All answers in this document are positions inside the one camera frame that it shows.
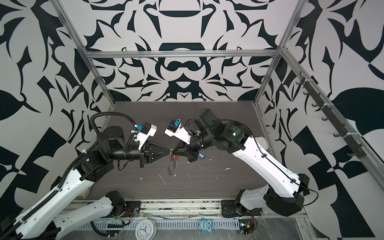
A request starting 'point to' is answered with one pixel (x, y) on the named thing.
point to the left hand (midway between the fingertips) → (170, 149)
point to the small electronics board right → (247, 226)
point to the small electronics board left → (115, 226)
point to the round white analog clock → (146, 229)
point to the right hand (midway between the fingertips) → (174, 151)
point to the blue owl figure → (205, 225)
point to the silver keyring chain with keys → (172, 157)
